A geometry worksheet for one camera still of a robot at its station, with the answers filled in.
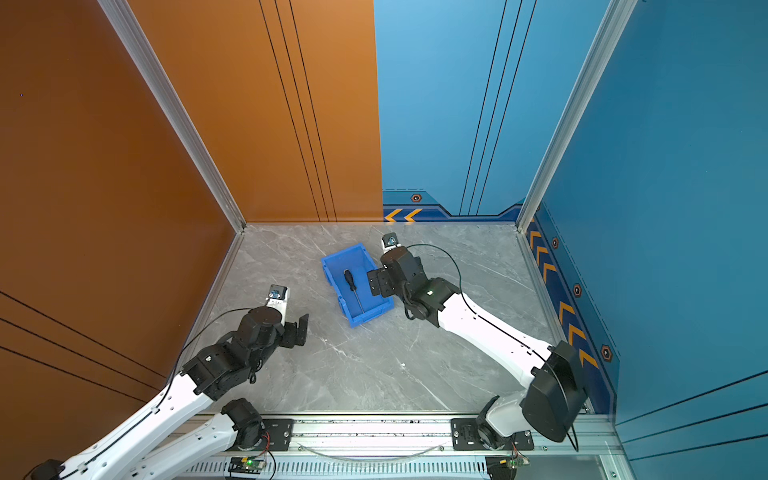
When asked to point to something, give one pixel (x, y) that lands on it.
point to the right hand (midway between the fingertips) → (386, 268)
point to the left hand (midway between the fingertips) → (291, 311)
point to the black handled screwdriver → (349, 279)
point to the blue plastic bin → (358, 260)
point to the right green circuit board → (515, 461)
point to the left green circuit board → (247, 464)
